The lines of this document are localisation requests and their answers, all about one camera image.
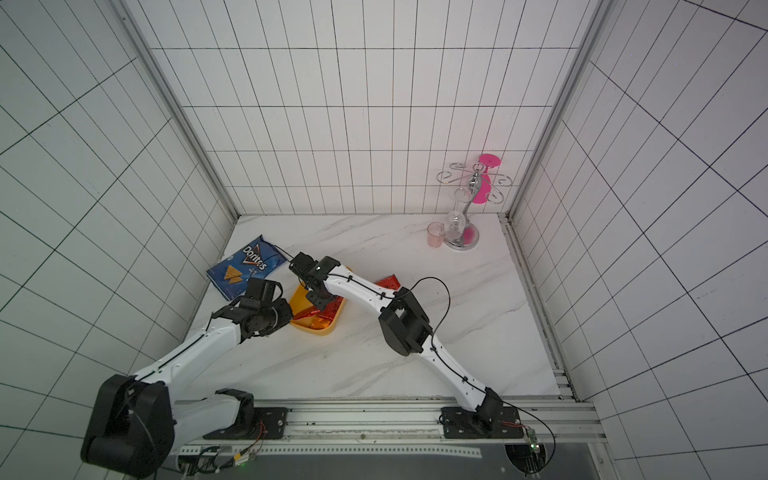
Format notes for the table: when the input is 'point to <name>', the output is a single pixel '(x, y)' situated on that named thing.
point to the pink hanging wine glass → (487, 161)
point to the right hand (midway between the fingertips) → (317, 298)
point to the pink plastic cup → (435, 234)
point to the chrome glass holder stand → (473, 179)
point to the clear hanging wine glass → (456, 221)
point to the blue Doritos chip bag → (255, 260)
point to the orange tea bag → (320, 323)
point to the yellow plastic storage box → (299, 301)
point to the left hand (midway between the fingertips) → (288, 319)
